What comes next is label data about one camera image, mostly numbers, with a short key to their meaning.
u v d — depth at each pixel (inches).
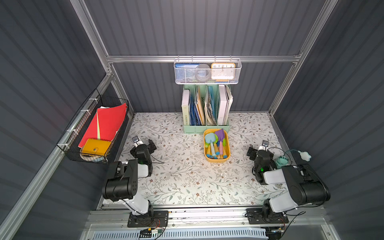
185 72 36.1
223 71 34.7
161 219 29.0
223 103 36.6
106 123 29.0
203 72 35.6
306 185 18.0
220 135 39.9
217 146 37.1
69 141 23.9
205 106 37.8
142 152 28.2
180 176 34.8
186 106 35.0
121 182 22.8
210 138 39.3
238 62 35.0
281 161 33.2
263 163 27.8
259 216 29.0
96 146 25.4
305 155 28.8
